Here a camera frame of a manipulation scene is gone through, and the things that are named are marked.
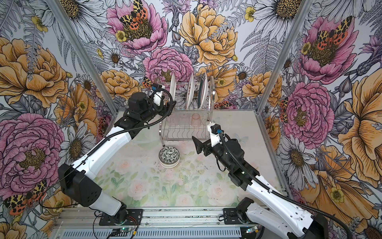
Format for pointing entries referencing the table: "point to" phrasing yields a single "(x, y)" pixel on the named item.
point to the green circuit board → (124, 229)
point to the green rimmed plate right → (203, 93)
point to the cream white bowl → (169, 166)
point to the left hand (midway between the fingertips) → (169, 103)
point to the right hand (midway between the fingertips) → (201, 136)
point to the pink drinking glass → (195, 121)
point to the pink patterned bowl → (169, 155)
